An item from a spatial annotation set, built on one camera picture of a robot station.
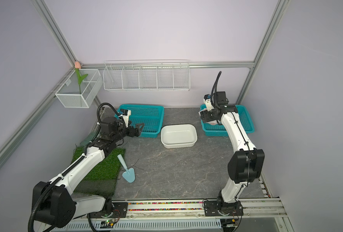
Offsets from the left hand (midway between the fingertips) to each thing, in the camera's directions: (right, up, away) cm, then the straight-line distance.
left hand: (137, 123), depth 81 cm
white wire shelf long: (+2, +33, +18) cm, 37 cm away
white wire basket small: (-36, +21, +7) cm, 43 cm away
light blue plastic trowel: (-6, -31, +5) cm, 32 cm away
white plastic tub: (+23, -9, +21) cm, 33 cm away
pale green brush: (-41, -10, +23) cm, 48 cm away
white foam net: (+43, 0, -2) cm, 43 cm away
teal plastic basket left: (+3, +5, +31) cm, 31 cm away
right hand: (+42, +6, +6) cm, 42 cm away
